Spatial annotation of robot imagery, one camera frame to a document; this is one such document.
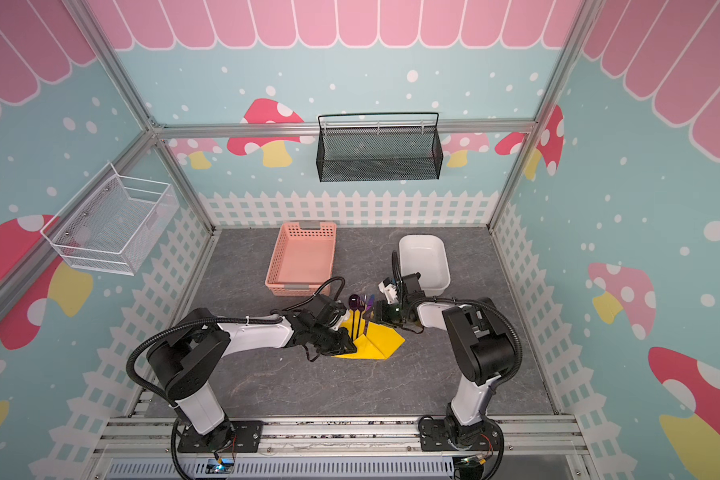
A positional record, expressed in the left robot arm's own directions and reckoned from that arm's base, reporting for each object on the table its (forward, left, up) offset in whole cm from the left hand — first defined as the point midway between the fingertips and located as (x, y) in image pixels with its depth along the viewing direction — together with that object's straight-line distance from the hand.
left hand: (354, 356), depth 86 cm
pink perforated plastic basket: (+37, +22, -3) cm, 43 cm away
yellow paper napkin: (+4, -7, -1) cm, 8 cm away
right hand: (+12, -4, +2) cm, 13 cm away
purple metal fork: (+15, -3, -1) cm, 16 cm away
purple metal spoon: (+17, +1, 0) cm, 17 cm away
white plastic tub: (+41, -25, -2) cm, 48 cm away
